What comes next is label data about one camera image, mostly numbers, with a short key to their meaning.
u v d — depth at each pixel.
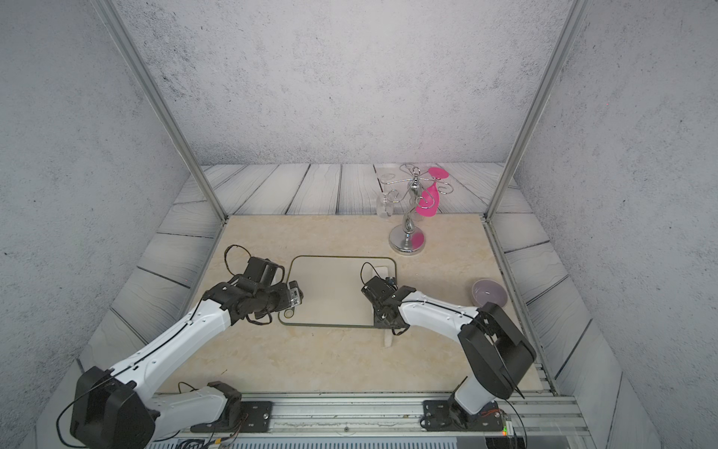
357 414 0.74
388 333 0.84
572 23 0.72
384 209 1.10
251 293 0.59
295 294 0.75
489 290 0.94
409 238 1.11
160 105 0.87
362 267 1.10
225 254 0.65
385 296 0.69
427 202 0.99
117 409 0.38
